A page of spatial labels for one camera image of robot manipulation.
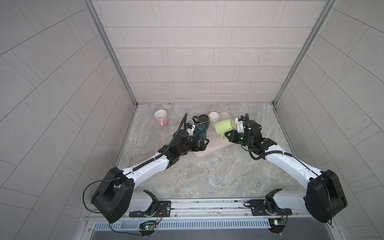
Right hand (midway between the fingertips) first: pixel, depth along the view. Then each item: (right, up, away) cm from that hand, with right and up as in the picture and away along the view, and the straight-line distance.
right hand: (224, 134), depth 82 cm
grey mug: (-20, +7, +12) cm, 24 cm away
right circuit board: (+22, -40, -14) cm, 48 cm away
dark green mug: (-13, +1, +10) cm, 16 cm away
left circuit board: (-37, -39, -18) cm, 56 cm away
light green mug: (-1, +4, 0) cm, 4 cm away
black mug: (-12, +8, +14) cm, 21 cm away
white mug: (-4, +10, +17) cm, 20 cm away
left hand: (-10, -3, -2) cm, 10 cm away
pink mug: (-38, +9, +12) cm, 41 cm away
